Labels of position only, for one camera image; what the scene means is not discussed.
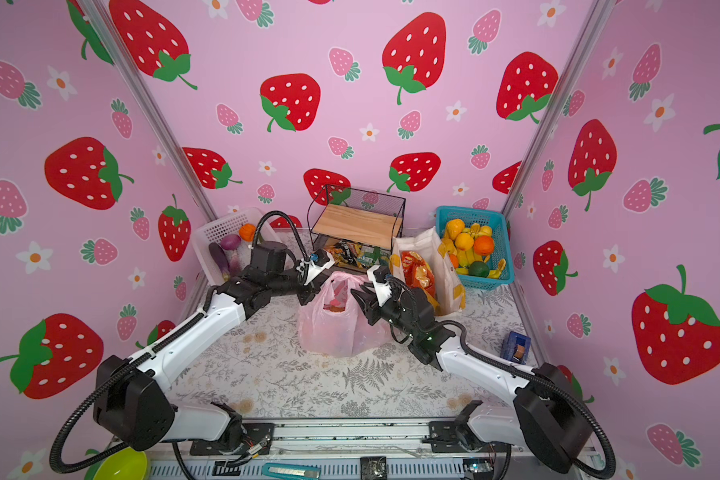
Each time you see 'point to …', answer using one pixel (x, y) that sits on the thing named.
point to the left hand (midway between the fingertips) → (330, 276)
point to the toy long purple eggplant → (221, 260)
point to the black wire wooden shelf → (354, 227)
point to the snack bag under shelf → (350, 253)
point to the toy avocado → (478, 268)
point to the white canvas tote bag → (450, 295)
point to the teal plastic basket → (499, 227)
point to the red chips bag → (418, 274)
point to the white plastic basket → (212, 230)
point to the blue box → (515, 348)
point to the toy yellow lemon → (464, 241)
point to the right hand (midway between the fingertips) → (355, 286)
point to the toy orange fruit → (484, 245)
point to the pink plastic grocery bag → (334, 323)
